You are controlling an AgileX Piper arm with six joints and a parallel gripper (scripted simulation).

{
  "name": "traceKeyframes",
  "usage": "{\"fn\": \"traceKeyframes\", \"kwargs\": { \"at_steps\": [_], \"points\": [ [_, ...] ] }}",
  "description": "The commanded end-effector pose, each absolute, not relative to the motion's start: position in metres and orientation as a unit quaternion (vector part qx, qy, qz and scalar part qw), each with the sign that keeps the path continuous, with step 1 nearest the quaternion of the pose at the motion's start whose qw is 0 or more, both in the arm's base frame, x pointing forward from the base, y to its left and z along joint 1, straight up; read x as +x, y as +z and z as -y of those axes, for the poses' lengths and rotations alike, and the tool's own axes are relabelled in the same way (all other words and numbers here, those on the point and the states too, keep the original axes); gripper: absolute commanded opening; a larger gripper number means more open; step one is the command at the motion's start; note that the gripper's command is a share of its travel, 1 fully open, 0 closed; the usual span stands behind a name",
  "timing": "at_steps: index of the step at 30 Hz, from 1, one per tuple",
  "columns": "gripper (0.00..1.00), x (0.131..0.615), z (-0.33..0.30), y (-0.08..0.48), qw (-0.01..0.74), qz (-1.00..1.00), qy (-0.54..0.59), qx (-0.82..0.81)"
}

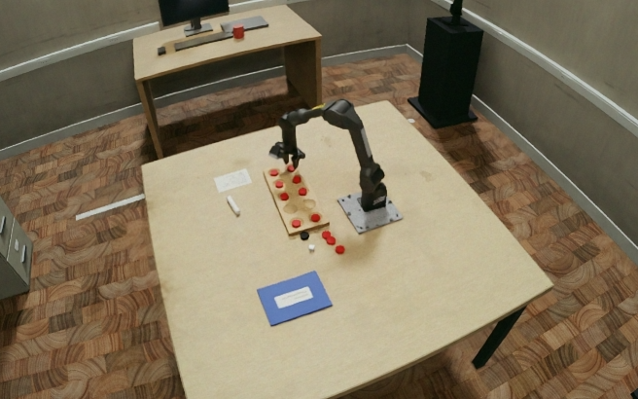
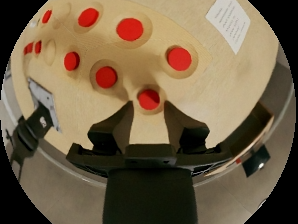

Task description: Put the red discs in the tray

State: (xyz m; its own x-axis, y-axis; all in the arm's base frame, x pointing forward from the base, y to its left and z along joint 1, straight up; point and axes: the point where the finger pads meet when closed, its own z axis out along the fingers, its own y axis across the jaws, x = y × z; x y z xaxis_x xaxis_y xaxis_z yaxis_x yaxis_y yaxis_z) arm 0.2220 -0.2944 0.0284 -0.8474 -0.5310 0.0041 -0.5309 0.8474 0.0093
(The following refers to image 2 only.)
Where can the beige tray with round pockets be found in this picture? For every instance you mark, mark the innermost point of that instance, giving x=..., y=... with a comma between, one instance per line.
x=141, y=64

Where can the white paper sheet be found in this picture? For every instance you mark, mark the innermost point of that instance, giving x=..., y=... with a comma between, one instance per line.
x=229, y=18

